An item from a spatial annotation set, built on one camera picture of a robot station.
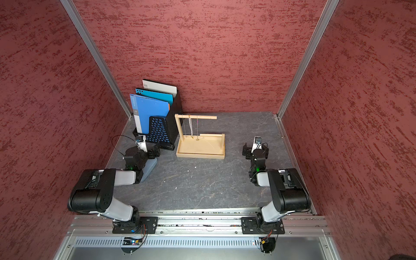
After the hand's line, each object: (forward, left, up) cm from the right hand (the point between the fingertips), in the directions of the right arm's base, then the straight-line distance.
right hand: (253, 145), depth 94 cm
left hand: (+1, +61, +1) cm, 61 cm away
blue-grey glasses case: (-11, +61, -3) cm, 63 cm away
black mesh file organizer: (+6, +51, +11) cm, 52 cm away
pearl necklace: (+9, +37, +13) cm, 40 cm away
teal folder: (+24, +57, +21) cm, 65 cm away
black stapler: (+4, +53, -5) cm, 53 cm away
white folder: (+32, +57, +20) cm, 68 cm away
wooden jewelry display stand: (+5, +29, -8) cm, 31 cm away
